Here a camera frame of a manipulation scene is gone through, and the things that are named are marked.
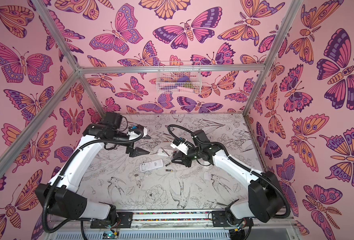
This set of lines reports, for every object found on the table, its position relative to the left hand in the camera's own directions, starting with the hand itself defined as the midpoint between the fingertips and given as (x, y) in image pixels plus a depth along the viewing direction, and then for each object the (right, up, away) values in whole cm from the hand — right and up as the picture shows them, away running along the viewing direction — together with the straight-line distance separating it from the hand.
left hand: (148, 142), depth 71 cm
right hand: (+12, -8, +6) cm, 15 cm away
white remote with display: (-3, -16, +21) cm, 27 cm away
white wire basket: (+20, +35, +21) cm, 45 cm away
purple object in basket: (+17, +38, +25) cm, 49 cm away
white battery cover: (+31, -21, +17) cm, 41 cm away
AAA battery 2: (+9, -19, +19) cm, 28 cm away
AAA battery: (+7, -16, +21) cm, 28 cm away
